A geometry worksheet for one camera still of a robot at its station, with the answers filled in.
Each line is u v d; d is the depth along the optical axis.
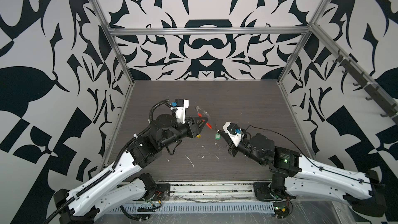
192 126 0.54
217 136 0.68
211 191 0.76
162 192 0.73
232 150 0.56
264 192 0.74
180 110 0.58
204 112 0.66
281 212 0.70
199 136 0.92
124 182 0.46
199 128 0.57
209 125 0.63
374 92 0.55
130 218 0.69
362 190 0.42
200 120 0.64
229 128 0.53
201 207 0.65
